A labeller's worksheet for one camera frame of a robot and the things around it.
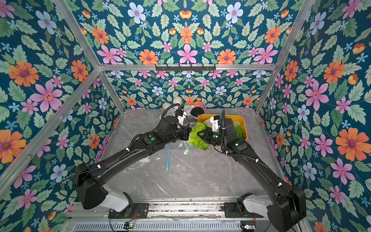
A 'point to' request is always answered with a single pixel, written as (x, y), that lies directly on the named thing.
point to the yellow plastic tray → (206, 118)
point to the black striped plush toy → (197, 108)
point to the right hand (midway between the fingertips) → (200, 129)
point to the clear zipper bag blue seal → (174, 152)
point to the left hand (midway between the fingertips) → (194, 128)
